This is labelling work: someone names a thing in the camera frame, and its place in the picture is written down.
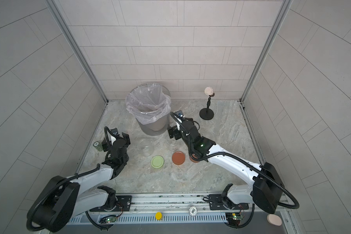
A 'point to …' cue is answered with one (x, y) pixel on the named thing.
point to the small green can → (98, 146)
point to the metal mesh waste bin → (157, 128)
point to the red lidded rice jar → (173, 145)
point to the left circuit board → (107, 220)
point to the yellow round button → (158, 215)
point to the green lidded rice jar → (145, 147)
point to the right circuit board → (233, 219)
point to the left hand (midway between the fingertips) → (117, 133)
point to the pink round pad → (274, 219)
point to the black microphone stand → (207, 113)
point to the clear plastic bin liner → (148, 103)
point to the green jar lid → (157, 161)
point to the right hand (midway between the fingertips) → (174, 122)
